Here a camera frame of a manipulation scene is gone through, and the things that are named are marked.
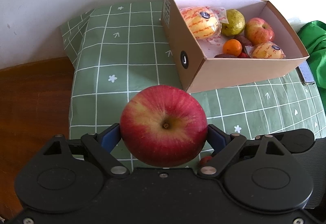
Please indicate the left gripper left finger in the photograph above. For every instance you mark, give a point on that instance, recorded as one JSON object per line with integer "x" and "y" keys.
{"x": 98, "y": 148}

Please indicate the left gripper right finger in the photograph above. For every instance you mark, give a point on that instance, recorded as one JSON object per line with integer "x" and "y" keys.
{"x": 226, "y": 147}

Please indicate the dark red apple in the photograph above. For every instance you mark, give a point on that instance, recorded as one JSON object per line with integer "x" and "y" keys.
{"x": 163, "y": 126}

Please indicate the dried red date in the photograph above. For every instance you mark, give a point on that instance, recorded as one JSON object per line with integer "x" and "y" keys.
{"x": 225, "y": 56}
{"x": 243, "y": 40}

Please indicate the small red hawthorn berry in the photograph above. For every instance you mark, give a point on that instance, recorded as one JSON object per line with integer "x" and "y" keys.
{"x": 204, "y": 160}

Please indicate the smartphone in clear case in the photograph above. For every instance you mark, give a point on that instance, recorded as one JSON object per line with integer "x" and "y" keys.
{"x": 305, "y": 74}

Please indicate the green checkered tablecloth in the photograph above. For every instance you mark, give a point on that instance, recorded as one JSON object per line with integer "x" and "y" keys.
{"x": 120, "y": 50}

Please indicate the small orange mandarin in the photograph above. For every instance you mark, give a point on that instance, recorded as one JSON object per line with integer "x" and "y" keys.
{"x": 232, "y": 47}

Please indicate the wrapped yellow fruit lower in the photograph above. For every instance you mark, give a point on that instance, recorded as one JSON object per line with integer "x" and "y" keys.
{"x": 267, "y": 50}

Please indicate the wrapped yellow fruit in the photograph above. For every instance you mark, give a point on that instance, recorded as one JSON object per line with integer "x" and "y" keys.
{"x": 267, "y": 50}
{"x": 204, "y": 22}

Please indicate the cardboard box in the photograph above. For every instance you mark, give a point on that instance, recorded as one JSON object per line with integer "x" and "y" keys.
{"x": 223, "y": 43}

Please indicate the green cloth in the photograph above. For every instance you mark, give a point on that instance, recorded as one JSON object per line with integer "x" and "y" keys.
{"x": 313, "y": 37}

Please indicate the large pink-red apple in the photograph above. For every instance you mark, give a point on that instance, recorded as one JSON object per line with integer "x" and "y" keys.
{"x": 258, "y": 31}

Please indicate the wrapped yellow fruit upper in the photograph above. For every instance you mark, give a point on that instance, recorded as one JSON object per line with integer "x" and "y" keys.
{"x": 204, "y": 22}

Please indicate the yellow-green pear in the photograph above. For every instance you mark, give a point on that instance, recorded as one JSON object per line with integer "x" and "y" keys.
{"x": 235, "y": 25}

